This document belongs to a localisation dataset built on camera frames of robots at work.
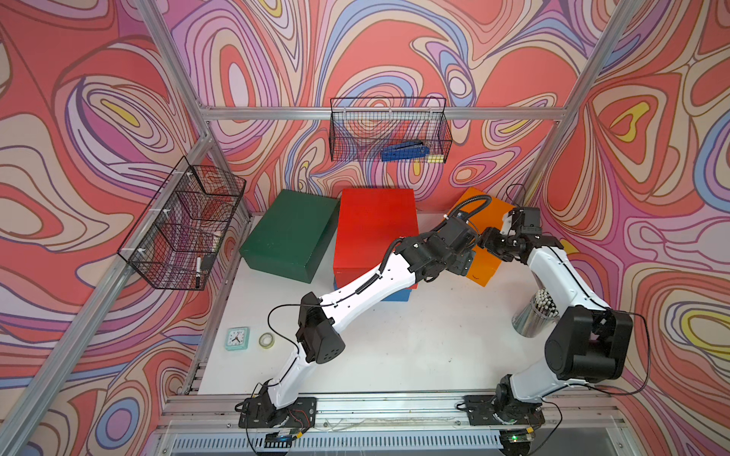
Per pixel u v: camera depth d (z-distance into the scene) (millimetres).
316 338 562
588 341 437
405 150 902
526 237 628
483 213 603
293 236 988
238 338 842
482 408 734
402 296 734
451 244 545
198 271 720
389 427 725
